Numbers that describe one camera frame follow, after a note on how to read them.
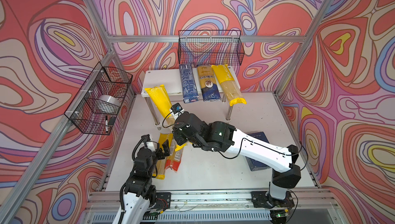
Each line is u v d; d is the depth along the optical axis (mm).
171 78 788
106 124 719
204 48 931
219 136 421
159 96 612
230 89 709
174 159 842
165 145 715
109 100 734
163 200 732
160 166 820
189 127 418
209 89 714
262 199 733
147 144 677
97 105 704
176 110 522
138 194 537
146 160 578
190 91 690
